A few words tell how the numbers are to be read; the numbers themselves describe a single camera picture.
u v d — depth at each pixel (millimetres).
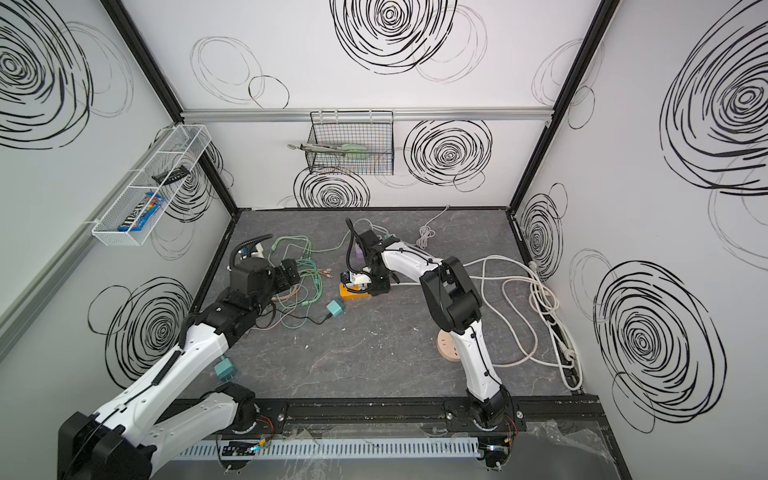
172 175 768
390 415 748
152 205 720
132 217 696
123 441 379
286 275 721
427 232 1116
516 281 991
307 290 957
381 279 851
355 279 868
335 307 913
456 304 561
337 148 908
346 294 932
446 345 829
